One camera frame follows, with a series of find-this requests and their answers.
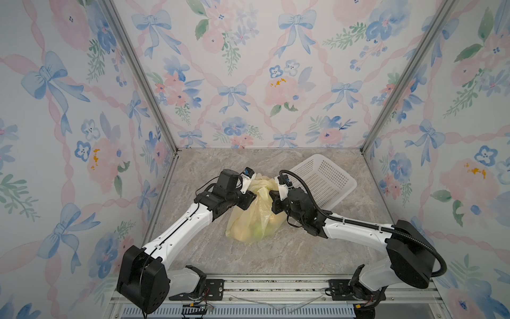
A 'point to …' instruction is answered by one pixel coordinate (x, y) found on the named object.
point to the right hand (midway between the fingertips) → (271, 191)
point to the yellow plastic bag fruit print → (258, 220)
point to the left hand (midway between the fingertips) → (252, 192)
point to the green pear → (257, 230)
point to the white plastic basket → (329, 183)
